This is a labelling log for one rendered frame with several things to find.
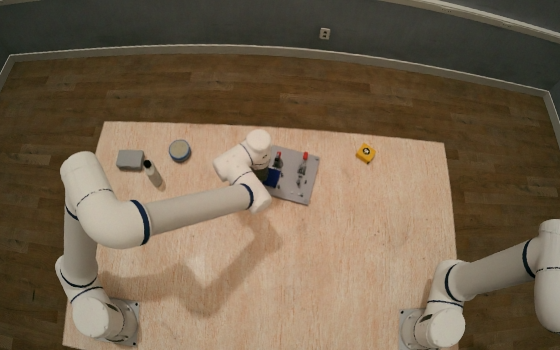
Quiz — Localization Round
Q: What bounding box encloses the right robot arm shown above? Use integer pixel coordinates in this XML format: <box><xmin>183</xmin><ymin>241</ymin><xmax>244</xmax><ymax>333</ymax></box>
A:
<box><xmin>400</xmin><ymin>219</ymin><xmax>560</xmax><ymax>350</ymax></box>

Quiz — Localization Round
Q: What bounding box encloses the white plastic bottle with black cap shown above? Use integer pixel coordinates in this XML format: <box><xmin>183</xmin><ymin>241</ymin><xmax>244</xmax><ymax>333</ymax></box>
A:
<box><xmin>143</xmin><ymin>160</ymin><xmax>162</xmax><ymax>187</ymax></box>

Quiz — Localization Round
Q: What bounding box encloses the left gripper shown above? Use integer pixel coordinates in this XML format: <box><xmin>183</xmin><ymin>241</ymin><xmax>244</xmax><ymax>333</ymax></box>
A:
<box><xmin>250</xmin><ymin>159</ymin><xmax>270</xmax><ymax>181</ymax></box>

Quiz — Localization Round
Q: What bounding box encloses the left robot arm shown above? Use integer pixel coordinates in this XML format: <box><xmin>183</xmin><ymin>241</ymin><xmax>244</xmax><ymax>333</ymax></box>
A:
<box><xmin>55</xmin><ymin>129</ymin><xmax>272</xmax><ymax>342</ymax></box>

